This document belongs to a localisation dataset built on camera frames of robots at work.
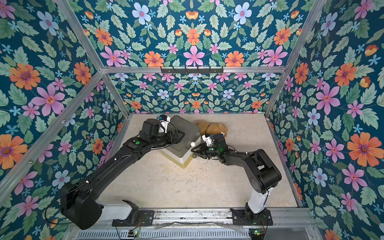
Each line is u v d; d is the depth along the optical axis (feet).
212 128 3.22
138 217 2.31
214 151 2.57
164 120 2.29
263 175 1.61
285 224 2.45
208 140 2.83
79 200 1.26
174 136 2.27
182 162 2.76
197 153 2.69
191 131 2.88
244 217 2.41
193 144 2.67
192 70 3.08
